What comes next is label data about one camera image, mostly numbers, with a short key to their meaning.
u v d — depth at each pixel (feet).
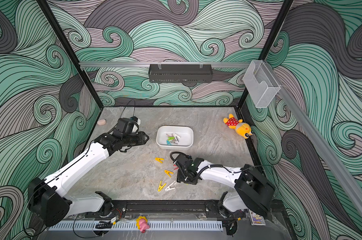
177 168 2.87
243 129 3.21
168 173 2.80
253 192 1.36
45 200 1.26
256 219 2.25
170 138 3.27
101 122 3.59
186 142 3.21
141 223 2.20
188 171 2.07
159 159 2.96
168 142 3.23
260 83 2.56
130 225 2.29
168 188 2.61
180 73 3.09
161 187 2.61
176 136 3.28
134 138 2.18
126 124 1.97
